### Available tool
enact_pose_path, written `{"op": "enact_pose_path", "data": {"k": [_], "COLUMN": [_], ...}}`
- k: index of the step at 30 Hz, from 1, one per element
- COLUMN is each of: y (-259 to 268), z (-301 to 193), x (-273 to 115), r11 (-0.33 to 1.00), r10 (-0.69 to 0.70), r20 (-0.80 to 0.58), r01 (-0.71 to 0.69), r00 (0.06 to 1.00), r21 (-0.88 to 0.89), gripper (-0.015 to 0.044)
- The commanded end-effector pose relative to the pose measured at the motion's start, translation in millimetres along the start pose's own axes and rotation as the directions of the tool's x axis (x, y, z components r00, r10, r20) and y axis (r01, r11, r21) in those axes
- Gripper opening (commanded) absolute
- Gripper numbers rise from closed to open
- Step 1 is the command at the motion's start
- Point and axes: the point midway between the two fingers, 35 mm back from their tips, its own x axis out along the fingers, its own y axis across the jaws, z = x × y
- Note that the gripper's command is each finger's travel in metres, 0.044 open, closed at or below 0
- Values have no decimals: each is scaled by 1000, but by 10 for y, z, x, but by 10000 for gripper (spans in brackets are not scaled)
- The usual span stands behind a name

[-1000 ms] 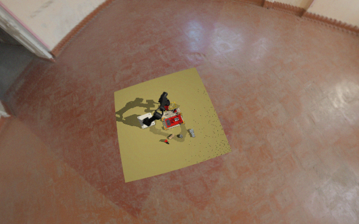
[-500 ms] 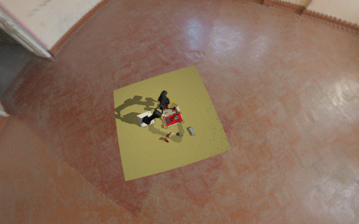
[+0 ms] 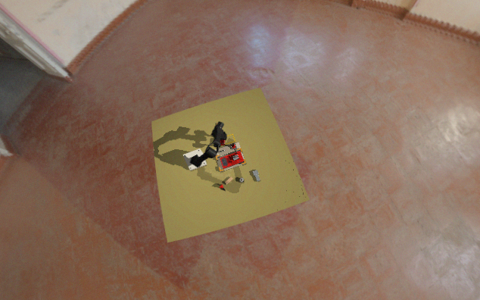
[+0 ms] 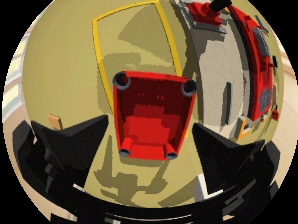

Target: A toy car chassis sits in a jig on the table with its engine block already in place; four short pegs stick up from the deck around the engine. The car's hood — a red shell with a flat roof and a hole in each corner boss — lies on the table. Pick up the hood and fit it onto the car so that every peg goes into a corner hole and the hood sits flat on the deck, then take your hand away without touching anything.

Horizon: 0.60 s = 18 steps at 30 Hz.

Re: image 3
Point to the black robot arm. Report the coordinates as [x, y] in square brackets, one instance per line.
[218, 134]

